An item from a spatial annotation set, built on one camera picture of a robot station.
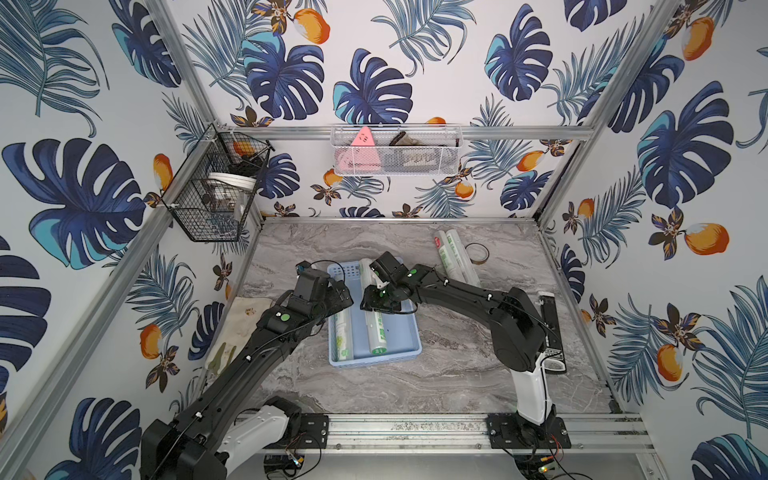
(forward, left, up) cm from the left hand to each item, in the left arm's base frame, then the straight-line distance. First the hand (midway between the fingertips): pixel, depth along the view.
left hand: (338, 291), depth 79 cm
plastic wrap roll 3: (+26, -33, -15) cm, 44 cm away
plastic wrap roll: (-6, 0, -15) cm, 16 cm away
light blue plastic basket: (-3, -18, -20) cm, 27 cm away
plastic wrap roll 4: (+26, -38, -16) cm, 49 cm away
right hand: (+2, -7, -11) cm, 13 cm away
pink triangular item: (+38, -2, +16) cm, 41 cm away
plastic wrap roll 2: (-4, -10, -8) cm, 13 cm away
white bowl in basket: (+21, +30, +17) cm, 40 cm away
